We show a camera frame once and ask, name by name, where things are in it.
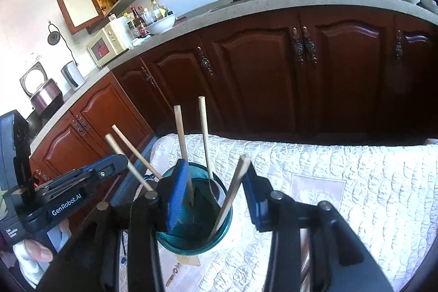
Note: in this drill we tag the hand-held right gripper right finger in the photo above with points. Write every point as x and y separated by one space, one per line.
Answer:
255 201

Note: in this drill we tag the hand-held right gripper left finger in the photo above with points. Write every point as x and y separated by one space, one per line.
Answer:
178 192

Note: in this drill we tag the rice cooker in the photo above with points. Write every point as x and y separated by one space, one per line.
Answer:
44 97

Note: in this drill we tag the person's left hand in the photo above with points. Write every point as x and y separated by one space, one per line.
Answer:
41 251

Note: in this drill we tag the white paper roll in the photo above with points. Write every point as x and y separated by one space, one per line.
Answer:
121 30

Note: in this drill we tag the black round wall fixture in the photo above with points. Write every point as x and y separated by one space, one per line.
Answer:
53 38

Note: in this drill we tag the yellow oil bottle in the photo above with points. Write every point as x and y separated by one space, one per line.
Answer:
156 9

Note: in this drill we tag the teal rimmed white utensil holder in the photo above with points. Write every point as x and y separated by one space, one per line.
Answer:
198 239

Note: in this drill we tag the white quilted tablecloth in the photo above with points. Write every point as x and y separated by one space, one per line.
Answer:
342 210

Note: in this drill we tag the large white bowl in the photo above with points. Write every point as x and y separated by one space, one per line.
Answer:
160 26

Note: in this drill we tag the dark wood lower cabinets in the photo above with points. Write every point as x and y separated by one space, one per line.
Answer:
256 73

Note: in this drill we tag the dark sauce bottle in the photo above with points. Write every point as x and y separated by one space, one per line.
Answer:
138 23

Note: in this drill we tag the metal spoon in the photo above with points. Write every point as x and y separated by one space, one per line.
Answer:
215 192

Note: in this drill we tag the white kettle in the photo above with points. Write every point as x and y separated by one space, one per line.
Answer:
73 74

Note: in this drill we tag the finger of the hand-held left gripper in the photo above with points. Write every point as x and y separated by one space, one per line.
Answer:
102 172

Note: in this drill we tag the cream microwave oven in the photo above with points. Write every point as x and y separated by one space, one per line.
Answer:
106 45

